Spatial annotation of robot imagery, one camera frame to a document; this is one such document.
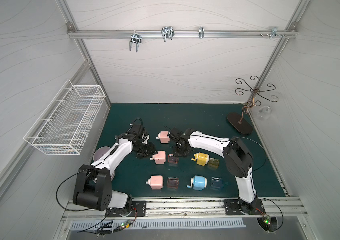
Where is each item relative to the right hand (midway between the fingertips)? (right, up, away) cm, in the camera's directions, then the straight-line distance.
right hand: (176, 154), depth 90 cm
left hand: (-13, +2, -6) cm, 14 cm away
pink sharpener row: (-10, 0, -6) cm, 11 cm away
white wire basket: (-53, +19, -21) cm, 60 cm away
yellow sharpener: (+15, -1, -6) cm, 16 cm away
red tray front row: (-2, -14, -8) cm, 16 cm away
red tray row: (-2, -3, +1) cm, 4 cm away
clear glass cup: (+52, +26, -2) cm, 59 cm away
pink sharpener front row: (-11, -11, -14) cm, 21 cm away
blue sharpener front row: (+11, -11, -15) cm, 21 cm away
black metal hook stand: (+48, +16, +15) cm, 53 cm away
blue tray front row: (+22, -13, -8) cm, 27 cm away
